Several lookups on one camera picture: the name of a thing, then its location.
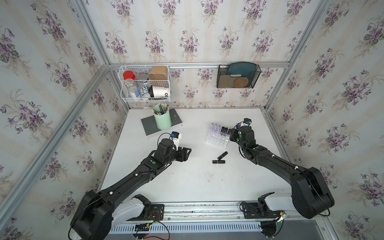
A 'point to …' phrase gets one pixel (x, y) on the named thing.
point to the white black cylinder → (159, 91)
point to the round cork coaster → (241, 82)
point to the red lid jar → (129, 74)
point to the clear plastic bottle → (131, 87)
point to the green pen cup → (163, 116)
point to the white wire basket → (145, 83)
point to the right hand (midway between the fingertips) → (235, 129)
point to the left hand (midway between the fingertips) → (189, 151)
